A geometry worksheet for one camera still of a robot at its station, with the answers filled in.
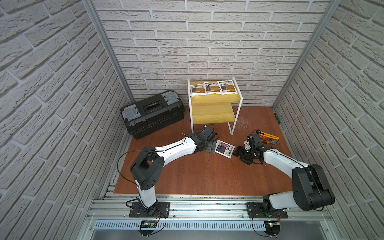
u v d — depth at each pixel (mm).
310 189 432
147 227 714
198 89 813
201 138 666
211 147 791
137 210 725
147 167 473
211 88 832
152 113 944
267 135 1027
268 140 1003
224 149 947
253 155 669
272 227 710
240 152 808
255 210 731
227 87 832
